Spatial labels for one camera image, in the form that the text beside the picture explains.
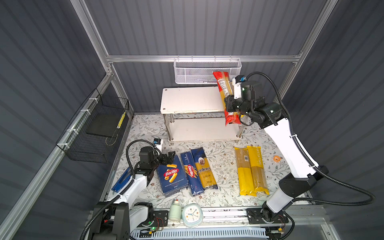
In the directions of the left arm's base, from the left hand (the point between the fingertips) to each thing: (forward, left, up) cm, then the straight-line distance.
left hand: (167, 151), depth 87 cm
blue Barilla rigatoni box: (-15, -3, -4) cm, 15 cm away
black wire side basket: (0, +34, +17) cm, 39 cm away
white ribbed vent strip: (-41, -41, -11) cm, 59 cm away
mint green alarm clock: (-33, -13, -8) cm, 36 cm away
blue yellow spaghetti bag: (-8, -21, -8) cm, 24 cm away
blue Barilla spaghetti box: (-12, -14, -6) cm, 20 cm away
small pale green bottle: (-31, -5, -3) cm, 32 cm away
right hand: (+7, -32, +32) cm, 46 cm away
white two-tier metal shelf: (+39, -21, -9) cm, 45 cm away
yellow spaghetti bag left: (-17, -45, -8) cm, 48 cm away
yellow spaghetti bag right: (-18, -52, -7) cm, 55 cm away
